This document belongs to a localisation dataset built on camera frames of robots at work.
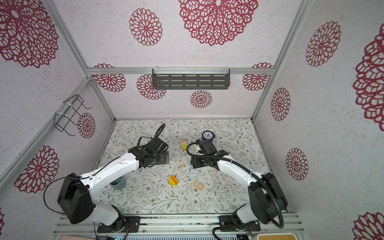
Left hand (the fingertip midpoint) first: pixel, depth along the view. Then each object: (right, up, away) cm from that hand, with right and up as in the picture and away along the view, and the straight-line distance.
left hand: (160, 160), depth 85 cm
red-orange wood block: (+13, +4, +14) cm, 20 cm away
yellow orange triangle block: (+7, -12, +1) cm, 14 cm away
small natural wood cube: (+12, -5, +10) cm, 16 cm away
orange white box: (+56, -31, -18) cm, 66 cm away
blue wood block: (+18, -3, -5) cm, 19 cm away
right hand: (+20, 0, +2) cm, 20 cm away
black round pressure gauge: (+30, +14, +22) cm, 40 cm away
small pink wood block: (+12, +10, +15) cm, 22 cm away
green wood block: (+13, +7, +13) cm, 20 cm away
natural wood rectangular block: (+22, -15, +2) cm, 27 cm away
